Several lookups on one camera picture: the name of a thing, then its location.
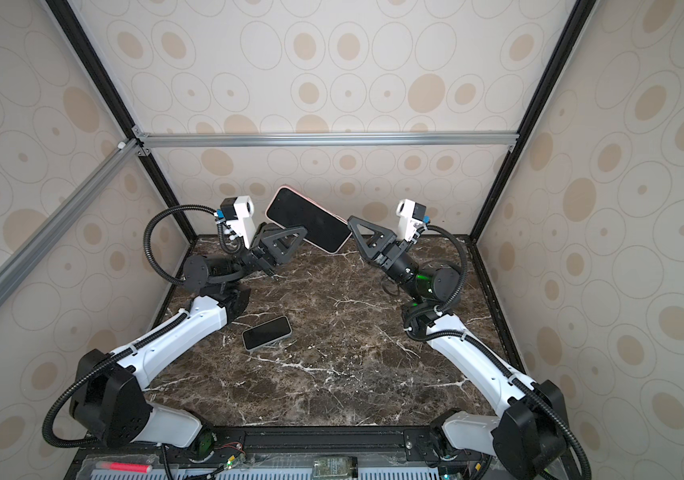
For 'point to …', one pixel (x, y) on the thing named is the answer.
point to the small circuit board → (335, 468)
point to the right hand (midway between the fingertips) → (347, 235)
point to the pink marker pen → (124, 466)
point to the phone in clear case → (266, 333)
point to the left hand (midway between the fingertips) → (310, 242)
